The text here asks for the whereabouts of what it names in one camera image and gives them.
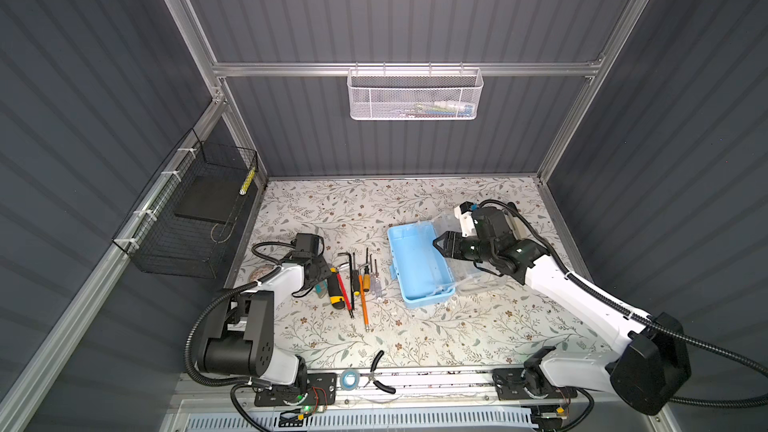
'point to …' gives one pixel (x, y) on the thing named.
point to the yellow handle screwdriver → (366, 275)
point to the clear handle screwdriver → (376, 284)
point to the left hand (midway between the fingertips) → (319, 271)
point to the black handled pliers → (371, 375)
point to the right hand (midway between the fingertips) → (442, 245)
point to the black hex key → (351, 273)
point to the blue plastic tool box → (417, 266)
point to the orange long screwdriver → (366, 324)
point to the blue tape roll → (350, 380)
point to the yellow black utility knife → (335, 293)
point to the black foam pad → (212, 197)
